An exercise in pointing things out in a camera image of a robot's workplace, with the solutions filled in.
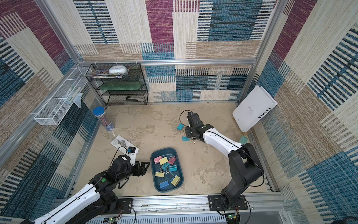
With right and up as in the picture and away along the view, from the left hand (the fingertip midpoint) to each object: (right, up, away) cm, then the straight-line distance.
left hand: (145, 162), depth 81 cm
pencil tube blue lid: (-30, +25, +12) cm, 41 cm away
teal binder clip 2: (+16, -5, +4) cm, 17 cm away
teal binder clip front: (+12, -3, +4) cm, 13 cm away
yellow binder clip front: (+18, -9, -3) cm, 20 cm away
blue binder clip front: (+11, -12, -2) cm, 17 cm away
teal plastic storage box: (+12, -6, +3) cm, 14 cm away
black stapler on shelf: (-17, +40, +28) cm, 52 cm away
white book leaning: (+69, +33, +10) cm, 77 cm away
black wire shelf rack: (-32, +54, +11) cm, 64 cm away
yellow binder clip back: (+10, -1, +6) cm, 11 cm away
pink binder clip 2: (+15, -1, +6) cm, 16 cm away
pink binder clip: (+6, -1, +6) cm, 9 cm away
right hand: (+27, +18, +11) cm, 34 cm away
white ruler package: (-19, +6, +14) cm, 24 cm away
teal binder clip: (+23, +11, +18) cm, 31 cm away
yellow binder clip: (+8, -7, +1) cm, 11 cm away
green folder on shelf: (-22, +48, +19) cm, 56 cm away
